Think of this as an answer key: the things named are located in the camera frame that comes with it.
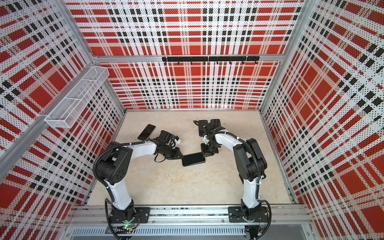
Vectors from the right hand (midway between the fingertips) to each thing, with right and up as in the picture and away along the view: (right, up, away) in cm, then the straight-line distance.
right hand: (205, 155), depth 91 cm
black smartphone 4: (+9, +21, +20) cm, 30 cm away
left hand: (-14, -3, +2) cm, 15 cm away
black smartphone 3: (-2, +14, +22) cm, 26 cm away
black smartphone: (-44, +13, +17) cm, 49 cm away
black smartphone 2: (-8, -3, +5) cm, 10 cm away
